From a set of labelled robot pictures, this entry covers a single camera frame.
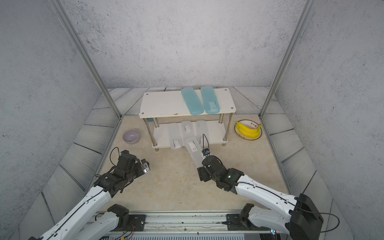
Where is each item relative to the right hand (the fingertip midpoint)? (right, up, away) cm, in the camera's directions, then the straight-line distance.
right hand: (205, 167), depth 80 cm
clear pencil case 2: (-19, +17, +23) cm, 34 cm away
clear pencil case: (-6, +9, +3) cm, 11 cm away
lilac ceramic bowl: (-50, +15, +25) cm, 58 cm away
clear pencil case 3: (-10, +19, +24) cm, 32 cm away
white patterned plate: (+37, +23, +34) cm, 56 cm away
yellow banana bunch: (+31, +18, +25) cm, 43 cm away
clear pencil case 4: (0, +17, +22) cm, 28 cm away
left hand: (-32, 0, +2) cm, 32 cm away
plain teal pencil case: (-7, +35, +1) cm, 36 cm away
